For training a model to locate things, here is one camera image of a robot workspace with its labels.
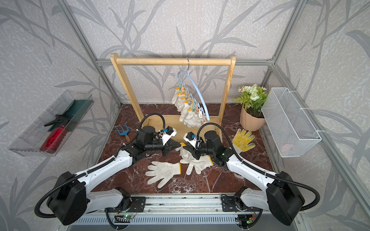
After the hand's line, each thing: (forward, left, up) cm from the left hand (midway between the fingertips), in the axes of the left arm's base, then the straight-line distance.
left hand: (179, 145), depth 76 cm
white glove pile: (+32, +3, +1) cm, 33 cm away
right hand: (+1, -3, -1) cm, 3 cm away
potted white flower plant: (+26, -42, +11) cm, 50 cm away
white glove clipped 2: (+26, 0, +5) cm, 27 cm away
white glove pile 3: (0, -3, -10) cm, 10 cm away
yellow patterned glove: (+13, -40, -17) cm, 46 cm away
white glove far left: (-7, +10, -18) cm, 21 cm away
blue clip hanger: (+53, -3, -2) cm, 54 cm away
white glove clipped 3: (+16, -6, +3) cm, 17 cm away
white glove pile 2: (+21, -2, +6) cm, 22 cm away
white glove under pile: (-4, -11, -17) cm, 20 cm away
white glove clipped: (+33, +3, +9) cm, 35 cm away
